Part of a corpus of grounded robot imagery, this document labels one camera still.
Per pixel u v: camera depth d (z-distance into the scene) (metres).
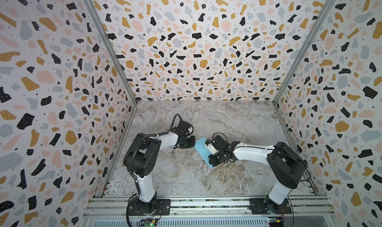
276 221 0.72
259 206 0.73
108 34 0.84
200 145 0.94
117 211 0.73
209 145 0.83
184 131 0.80
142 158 0.49
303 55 0.93
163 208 0.73
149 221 0.70
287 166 0.47
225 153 0.68
